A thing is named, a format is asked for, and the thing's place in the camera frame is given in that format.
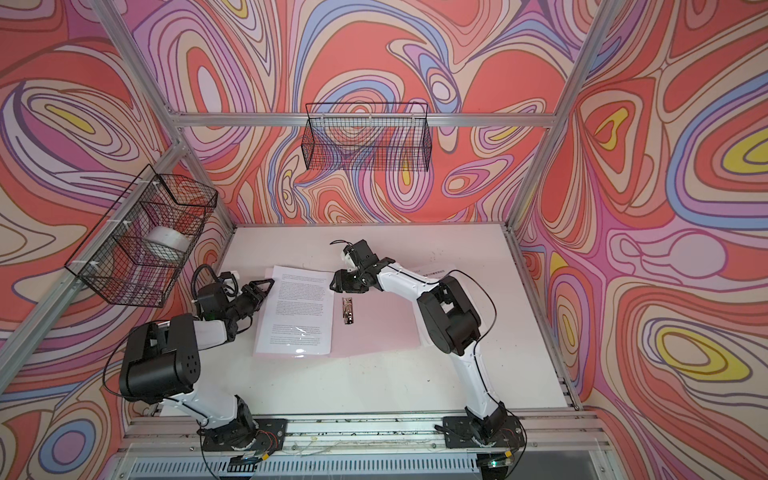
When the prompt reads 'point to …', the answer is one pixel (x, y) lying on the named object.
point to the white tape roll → (167, 242)
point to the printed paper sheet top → (296, 316)
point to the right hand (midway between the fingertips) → (340, 291)
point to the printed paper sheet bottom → (434, 272)
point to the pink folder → (363, 323)
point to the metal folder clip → (347, 310)
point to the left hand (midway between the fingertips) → (274, 283)
